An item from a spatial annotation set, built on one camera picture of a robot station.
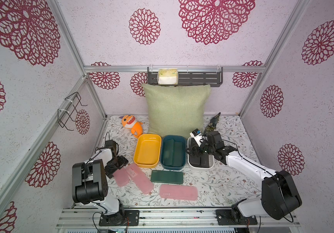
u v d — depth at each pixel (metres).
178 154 0.95
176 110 0.89
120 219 0.68
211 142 0.68
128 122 1.06
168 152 0.95
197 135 0.75
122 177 0.87
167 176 0.88
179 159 0.92
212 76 0.95
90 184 0.46
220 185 0.85
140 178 0.88
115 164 0.77
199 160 0.90
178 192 0.82
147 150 0.97
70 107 0.78
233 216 0.66
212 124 1.13
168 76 0.90
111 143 0.78
